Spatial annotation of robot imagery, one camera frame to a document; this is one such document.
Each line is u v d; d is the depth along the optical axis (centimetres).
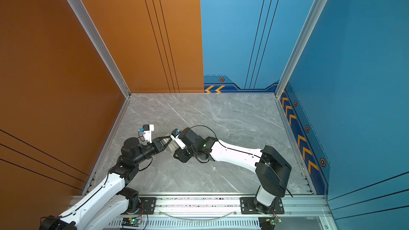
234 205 75
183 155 69
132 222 70
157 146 68
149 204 74
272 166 42
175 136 70
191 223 70
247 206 72
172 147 76
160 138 72
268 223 70
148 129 72
